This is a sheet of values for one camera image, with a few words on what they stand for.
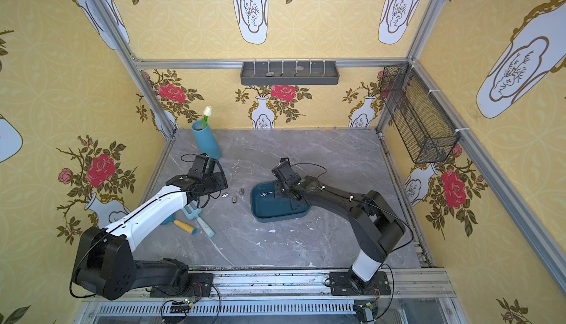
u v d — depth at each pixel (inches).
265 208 36.4
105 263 16.2
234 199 37.3
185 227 33.8
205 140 37.8
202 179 26.1
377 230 17.7
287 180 26.6
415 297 29.9
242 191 38.3
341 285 28.7
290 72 36.4
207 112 34.5
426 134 29.2
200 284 28.8
